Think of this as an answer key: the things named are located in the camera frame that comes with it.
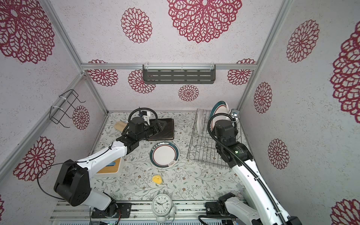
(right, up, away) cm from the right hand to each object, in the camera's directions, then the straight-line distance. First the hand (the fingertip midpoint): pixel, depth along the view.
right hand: (224, 120), depth 68 cm
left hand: (-31, -3, +14) cm, 34 cm away
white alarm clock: (-31, -44, +3) cm, 54 cm away
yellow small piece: (-35, -34, +13) cm, 50 cm away
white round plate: (-7, 0, +29) cm, 29 cm away
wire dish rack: (-5, -18, +29) cm, 35 cm away
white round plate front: (-32, -23, +27) cm, 48 cm away
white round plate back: (0, +7, +6) cm, 10 cm away
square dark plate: (-30, -8, +35) cm, 48 cm away
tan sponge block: (-67, -3, +38) cm, 77 cm away
